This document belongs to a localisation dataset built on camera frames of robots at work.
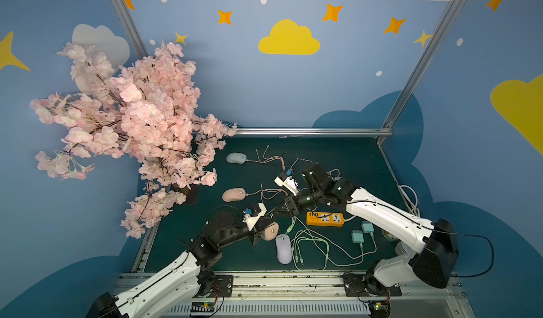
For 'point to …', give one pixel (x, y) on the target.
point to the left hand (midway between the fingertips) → (274, 214)
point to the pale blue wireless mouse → (236, 157)
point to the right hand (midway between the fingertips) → (279, 209)
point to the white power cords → (413, 208)
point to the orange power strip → (325, 218)
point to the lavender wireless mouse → (283, 249)
